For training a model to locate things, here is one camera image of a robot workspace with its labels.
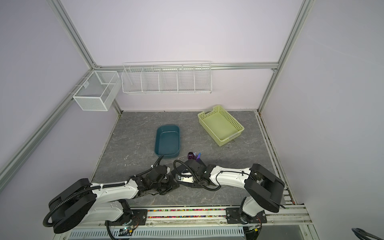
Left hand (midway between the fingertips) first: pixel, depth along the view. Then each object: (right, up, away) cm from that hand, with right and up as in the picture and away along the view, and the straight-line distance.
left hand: (179, 188), depth 82 cm
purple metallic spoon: (+5, +15, +12) cm, 20 cm away
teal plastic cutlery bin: (-11, +24, +20) cm, 33 cm away
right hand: (+7, +5, +4) cm, 10 cm away
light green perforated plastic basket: (+29, +34, +32) cm, 55 cm away
